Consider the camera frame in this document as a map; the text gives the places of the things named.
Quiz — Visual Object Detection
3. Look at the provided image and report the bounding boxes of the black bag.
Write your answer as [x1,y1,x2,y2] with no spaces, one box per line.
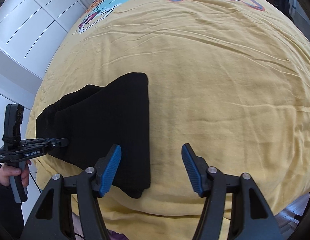
[274,0,291,17]

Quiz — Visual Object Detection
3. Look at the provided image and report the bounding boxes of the pink bed sheet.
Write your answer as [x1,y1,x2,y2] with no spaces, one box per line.
[72,213,128,239]

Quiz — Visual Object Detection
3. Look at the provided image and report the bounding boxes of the person's left hand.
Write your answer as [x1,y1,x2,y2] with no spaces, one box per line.
[0,160,32,187]

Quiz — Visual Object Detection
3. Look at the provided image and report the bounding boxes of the white wardrobe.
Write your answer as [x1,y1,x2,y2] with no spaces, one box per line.
[0,0,90,221]

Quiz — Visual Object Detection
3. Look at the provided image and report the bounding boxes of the black pants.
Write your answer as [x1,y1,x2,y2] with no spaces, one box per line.
[35,73,150,199]

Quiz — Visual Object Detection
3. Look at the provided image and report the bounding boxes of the yellow printed bed cover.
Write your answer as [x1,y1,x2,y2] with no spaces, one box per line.
[26,0,310,239]

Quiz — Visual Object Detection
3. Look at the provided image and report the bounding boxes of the black cable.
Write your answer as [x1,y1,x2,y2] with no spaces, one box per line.
[28,169,43,196]

